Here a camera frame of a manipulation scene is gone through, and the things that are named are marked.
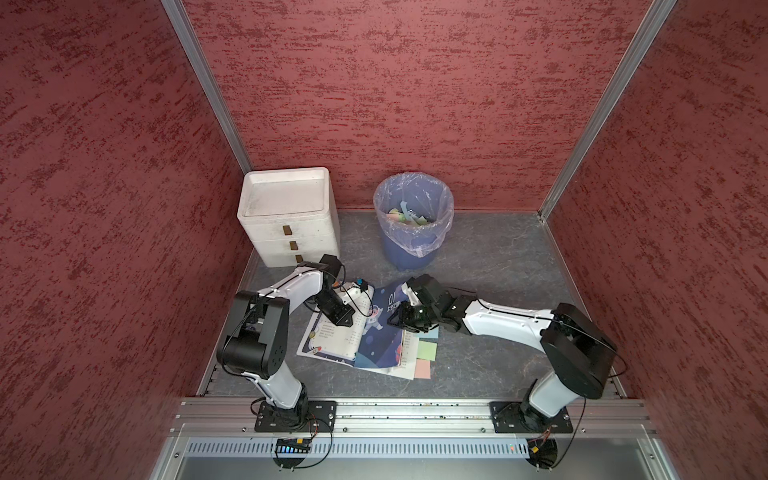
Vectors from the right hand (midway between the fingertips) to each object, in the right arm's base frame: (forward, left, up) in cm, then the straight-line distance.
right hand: (389, 329), depth 82 cm
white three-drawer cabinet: (+28, +28, +19) cm, 44 cm away
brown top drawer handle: (+27, +31, +13) cm, 43 cm away
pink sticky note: (-9, -9, -7) cm, 14 cm away
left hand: (+3, +13, -4) cm, 14 cm away
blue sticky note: (-3, -11, +3) cm, 12 cm away
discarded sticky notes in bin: (+37, -6, +8) cm, 38 cm away
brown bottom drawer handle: (+27, +31, -1) cm, 41 cm away
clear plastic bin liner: (+41, -13, +14) cm, 45 cm away
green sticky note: (-4, -10, -5) cm, 13 cm away
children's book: (-2, +6, -5) cm, 8 cm away
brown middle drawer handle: (+27, +31, +6) cm, 41 cm away
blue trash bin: (+40, -10, +6) cm, 42 cm away
